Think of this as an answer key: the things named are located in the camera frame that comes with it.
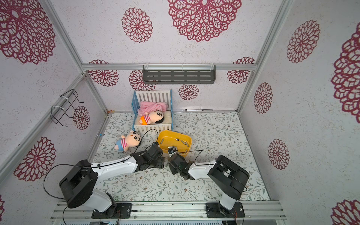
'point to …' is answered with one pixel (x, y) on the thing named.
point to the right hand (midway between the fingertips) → (176, 162)
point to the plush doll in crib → (153, 116)
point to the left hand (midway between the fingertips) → (158, 161)
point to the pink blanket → (148, 106)
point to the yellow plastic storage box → (167, 138)
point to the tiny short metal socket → (177, 139)
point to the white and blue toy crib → (163, 96)
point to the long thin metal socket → (187, 144)
